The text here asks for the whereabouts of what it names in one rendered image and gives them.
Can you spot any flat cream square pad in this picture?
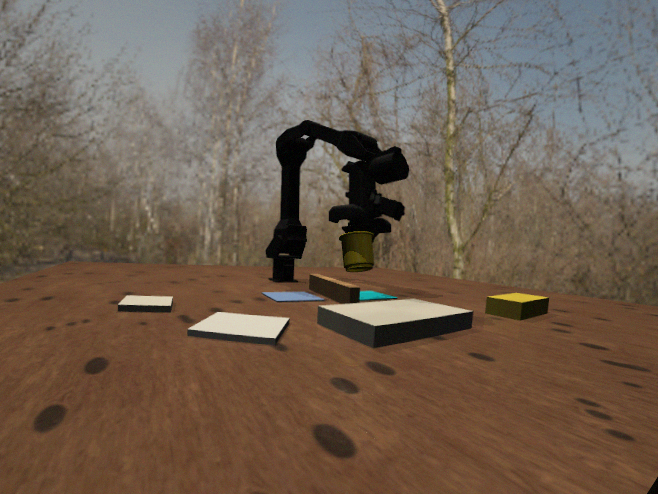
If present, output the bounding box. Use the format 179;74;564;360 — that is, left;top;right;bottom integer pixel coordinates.
118;295;173;313

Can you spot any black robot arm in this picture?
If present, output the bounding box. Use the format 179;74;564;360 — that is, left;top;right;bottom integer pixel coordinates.
266;120;409;283

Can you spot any white flat square pad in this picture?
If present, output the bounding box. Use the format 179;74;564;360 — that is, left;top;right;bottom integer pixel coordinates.
187;312;290;345

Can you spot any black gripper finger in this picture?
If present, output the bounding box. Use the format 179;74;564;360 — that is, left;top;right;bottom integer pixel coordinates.
371;229;383;243
342;224;374;233

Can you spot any yellow cup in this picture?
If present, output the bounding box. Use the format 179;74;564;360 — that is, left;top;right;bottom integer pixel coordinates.
339;231;374;272

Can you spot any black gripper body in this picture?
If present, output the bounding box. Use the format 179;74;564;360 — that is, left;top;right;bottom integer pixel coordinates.
329;185;391;233

